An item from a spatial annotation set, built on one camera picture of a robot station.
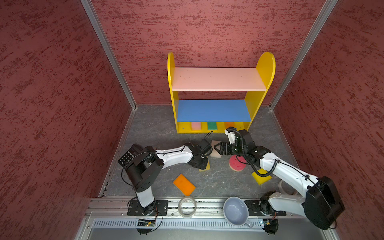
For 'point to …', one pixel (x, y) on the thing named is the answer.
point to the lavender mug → (236, 212)
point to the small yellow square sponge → (207, 168)
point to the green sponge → (212, 126)
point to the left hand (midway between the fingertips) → (201, 168)
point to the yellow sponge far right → (261, 179)
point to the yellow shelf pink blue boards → (216, 116)
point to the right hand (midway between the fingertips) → (218, 150)
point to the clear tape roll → (187, 207)
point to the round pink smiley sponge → (235, 164)
